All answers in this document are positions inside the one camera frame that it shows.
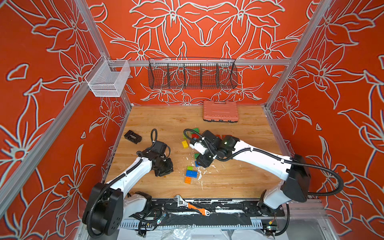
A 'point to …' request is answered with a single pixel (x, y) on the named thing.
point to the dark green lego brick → (196, 129)
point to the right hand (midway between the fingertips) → (198, 157)
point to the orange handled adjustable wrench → (181, 203)
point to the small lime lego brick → (190, 168)
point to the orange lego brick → (188, 180)
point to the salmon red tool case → (220, 111)
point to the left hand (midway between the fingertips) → (173, 169)
